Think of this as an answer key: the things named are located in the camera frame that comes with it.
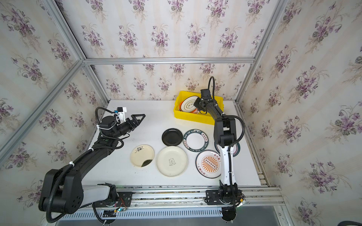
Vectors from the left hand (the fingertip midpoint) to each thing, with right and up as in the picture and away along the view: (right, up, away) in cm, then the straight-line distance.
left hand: (142, 116), depth 80 cm
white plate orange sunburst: (+39, -30, +6) cm, 49 cm away
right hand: (+33, +9, +27) cm, 44 cm away
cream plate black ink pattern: (-3, -25, +10) cm, 27 cm away
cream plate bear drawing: (+16, -28, +7) cm, 33 cm away
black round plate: (+16, -14, +16) cm, 27 cm away
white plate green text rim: (+32, -17, +16) cm, 40 cm away
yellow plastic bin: (+43, -2, +27) cm, 51 cm away
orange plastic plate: (+21, +7, +35) cm, 42 cm away
